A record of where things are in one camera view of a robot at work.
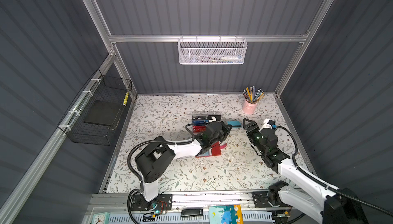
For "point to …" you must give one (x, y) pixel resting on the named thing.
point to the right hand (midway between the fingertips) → (246, 123)
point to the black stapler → (192, 212)
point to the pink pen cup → (249, 108)
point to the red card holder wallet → (214, 150)
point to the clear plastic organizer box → (200, 120)
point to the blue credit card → (234, 123)
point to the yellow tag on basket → (125, 99)
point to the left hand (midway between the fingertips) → (234, 124)
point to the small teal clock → (101, 218)
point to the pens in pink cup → (252, 96)
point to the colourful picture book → (227, 214)
